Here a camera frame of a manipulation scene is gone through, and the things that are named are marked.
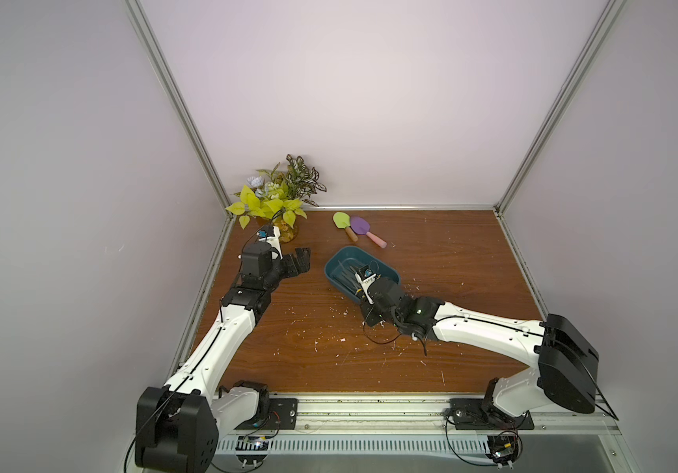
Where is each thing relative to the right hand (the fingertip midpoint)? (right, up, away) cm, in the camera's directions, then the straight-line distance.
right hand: (361, 295), depth 81 cm
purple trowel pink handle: (+2, +20, +34) cm, 39 cm away
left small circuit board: (-28, -35, -9) cm, 46 cm away
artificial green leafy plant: (-28, +32, +17) cm, 45 cm away
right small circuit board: (+34, -35, -11) cm, 50 cm away
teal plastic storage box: (-6, +7, +20) cm, 22 cm away
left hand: (-18, +13, +1) cm, 22 cm away
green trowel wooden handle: (-6, +23, +37) cm, 44 cm away
